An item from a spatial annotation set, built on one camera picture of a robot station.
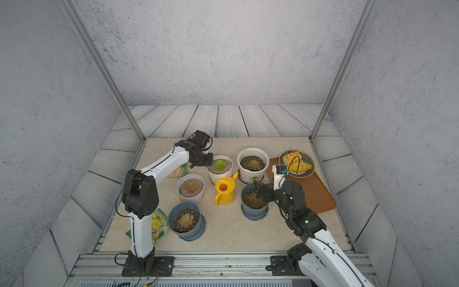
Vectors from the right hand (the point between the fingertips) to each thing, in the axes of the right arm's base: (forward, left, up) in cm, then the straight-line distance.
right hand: (265, 180), depth 74 cm
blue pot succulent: (-12, +33, -13) cm, 38 cm away
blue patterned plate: (+29, -29, -21) cm, 46 cm away
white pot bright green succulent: (+14, +19, -10) cm, 26 cm away
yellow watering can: (+2, +17, -11) cm, 20 cm away
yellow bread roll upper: (+27, -18, -18) cm, 37 cm away
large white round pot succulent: (+17, +4, -11) cm, 21 cm away
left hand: (+17, +24, -11) cm, 32 cm away
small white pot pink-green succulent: (+2, +34, -11) cm, 35 cm away
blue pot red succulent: (-6, +5, -14) cm, 15 cm away
